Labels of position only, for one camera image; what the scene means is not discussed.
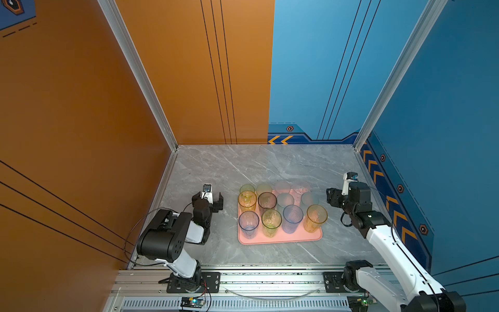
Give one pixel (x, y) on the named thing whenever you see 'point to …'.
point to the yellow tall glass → (247, 201)
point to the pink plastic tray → (283, 237)
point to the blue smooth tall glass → (249, 221)
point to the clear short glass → (282, 186)
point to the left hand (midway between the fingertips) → (210, 190)
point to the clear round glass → (301, 187)
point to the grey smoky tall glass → (266, 200)
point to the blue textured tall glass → (292, 216)
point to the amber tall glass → (316, 215)
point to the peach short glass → (263, 188)
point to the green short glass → (247, 187)
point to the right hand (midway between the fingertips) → (335, 191)
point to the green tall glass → (271, 220)
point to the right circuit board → (360, 303)
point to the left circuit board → (192, 302)
